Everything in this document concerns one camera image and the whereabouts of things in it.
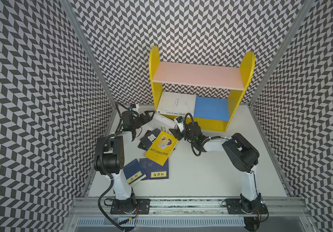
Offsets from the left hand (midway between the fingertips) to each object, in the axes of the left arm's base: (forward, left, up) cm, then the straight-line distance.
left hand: (152, 113), depth 94 cm
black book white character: (-13, +3, -12) cm, 17 cm away
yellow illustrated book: (-20, -6, -10) cm, 23 cm away
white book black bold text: (-6, -7, -2) cm, 10 cm away
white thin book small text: (+6, -16, +3) cm, 17 cm away
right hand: (-7, -13, -6) cm, 16 cm away
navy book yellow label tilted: (-35, +9, -11) cm, 37 cm away
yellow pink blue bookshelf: (0, -41, +1) cm, 41 cm away
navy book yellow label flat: (-33, -2, -12) cm, 35 cm away
